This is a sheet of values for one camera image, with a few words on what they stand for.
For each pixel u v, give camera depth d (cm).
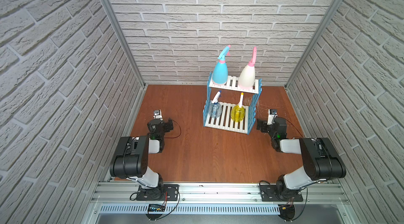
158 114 82
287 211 69
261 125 86
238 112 103
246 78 77
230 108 104
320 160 46
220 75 77
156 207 72
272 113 83
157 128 73
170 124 88
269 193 73
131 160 46
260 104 110
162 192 67
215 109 103
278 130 73
